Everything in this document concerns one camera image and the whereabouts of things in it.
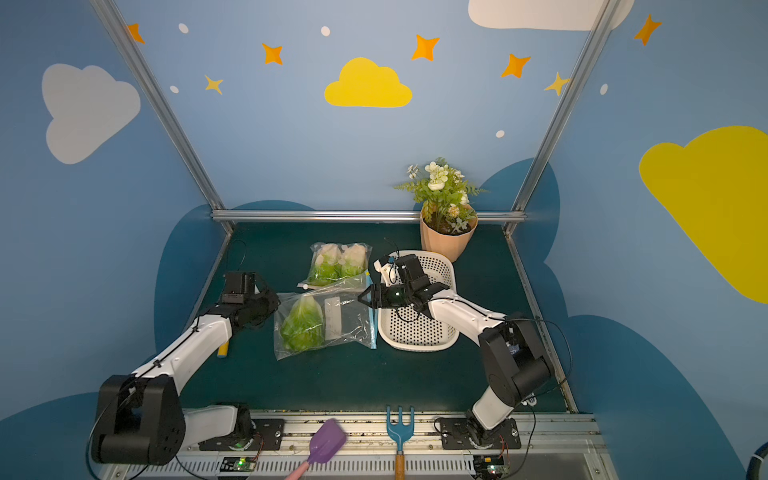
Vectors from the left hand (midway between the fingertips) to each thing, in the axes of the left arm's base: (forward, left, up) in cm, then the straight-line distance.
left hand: (286, 296), depth 89 cm
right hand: (-1, -26, +3) cm, 26 cm away
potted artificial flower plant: (+29, -51, +6) cm, 59 cm away
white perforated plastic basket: (-5, -39, -10) cm, 40 cm away
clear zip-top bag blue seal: (-6, -19, -2) cm, 20 cm away
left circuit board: (-41, +4, -10) cm, 43 cm away
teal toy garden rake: (-34, -35, -8) cm, 49 cm away
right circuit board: (-40, -57, -10) cm, 70 cm away
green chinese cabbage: (-10, -7, +1) cm, 12 cm away
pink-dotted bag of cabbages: (+16, -11, -2) cm, 19 cm away
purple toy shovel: (-36, -16, -9) cm, 41 cm away
